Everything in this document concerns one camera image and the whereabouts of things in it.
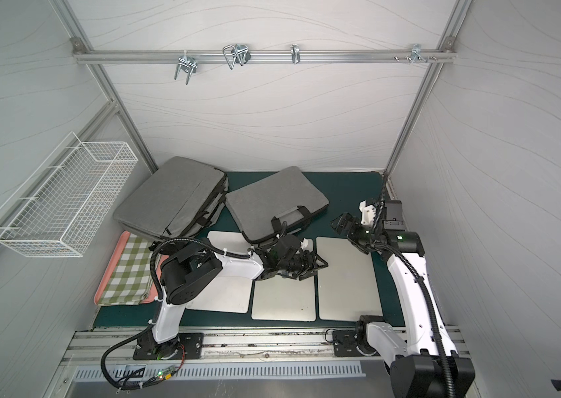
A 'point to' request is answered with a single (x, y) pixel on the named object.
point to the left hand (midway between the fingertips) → (327, 271)
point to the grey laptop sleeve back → (266, 207)
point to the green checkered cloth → (132, 279)
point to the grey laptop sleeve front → (182, 200)
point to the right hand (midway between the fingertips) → (340, 229)
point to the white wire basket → (60, 206)
